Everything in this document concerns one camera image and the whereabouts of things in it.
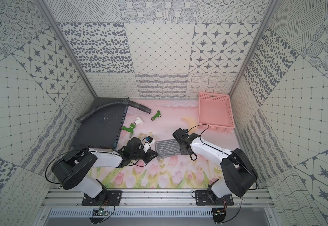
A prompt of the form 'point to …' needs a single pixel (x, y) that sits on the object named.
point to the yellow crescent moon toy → (192, 125)
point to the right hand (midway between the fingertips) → (190, 150)
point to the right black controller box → (219, 214)
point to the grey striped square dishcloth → (167, 148)
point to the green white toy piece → (138, 121)
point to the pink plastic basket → (215, 112)
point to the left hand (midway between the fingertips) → (156, 149)
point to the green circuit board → (99, 212)
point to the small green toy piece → (158, 114)
